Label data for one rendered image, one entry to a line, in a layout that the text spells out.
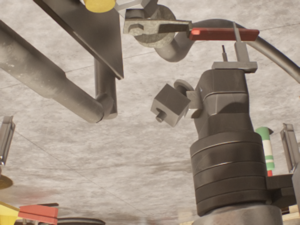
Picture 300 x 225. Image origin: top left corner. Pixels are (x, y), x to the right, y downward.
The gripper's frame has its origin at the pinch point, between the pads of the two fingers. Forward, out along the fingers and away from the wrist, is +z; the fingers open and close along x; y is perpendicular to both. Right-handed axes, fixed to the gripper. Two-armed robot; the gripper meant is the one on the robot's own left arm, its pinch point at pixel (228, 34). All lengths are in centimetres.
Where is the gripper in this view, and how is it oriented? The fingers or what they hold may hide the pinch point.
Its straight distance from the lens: 55.6
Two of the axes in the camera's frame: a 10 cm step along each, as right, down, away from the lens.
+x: -1.2, 4.0, 9.1
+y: -9.9, 0.4, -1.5
